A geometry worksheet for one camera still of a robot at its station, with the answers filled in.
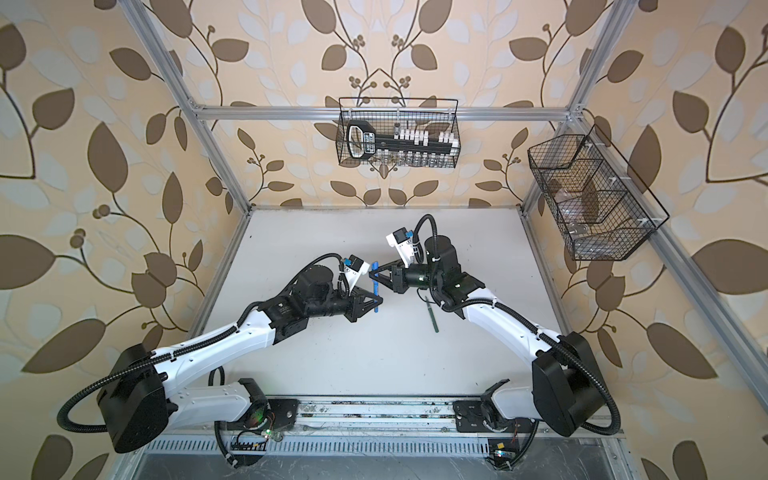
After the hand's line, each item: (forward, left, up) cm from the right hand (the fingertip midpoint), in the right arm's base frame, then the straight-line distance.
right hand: (373, 276), depth 73 cm
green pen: (0, -17, -23) cm, 29 cm away
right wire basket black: (+14, -58, +10) cm, 61 cm away
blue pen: (+1, -1, +2) cm, 3 cm away
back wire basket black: (+34, -8, +10) cm, 37 cm away
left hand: (-4, -2, -4) cm, 6 cm away
